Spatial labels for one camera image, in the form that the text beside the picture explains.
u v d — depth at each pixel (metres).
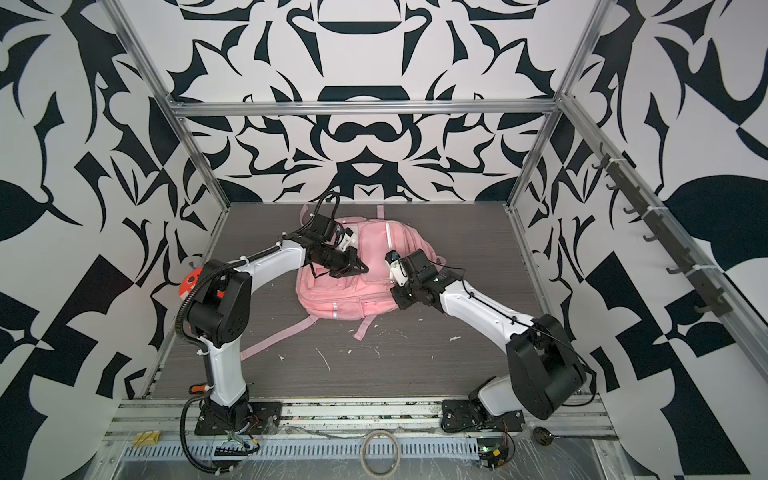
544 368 0.43
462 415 0.75
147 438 0.70
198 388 0.78
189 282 0.89
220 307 0.51
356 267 0.89
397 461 0.67
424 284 0.66
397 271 0.79
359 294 0.88
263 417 0.74
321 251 0.77
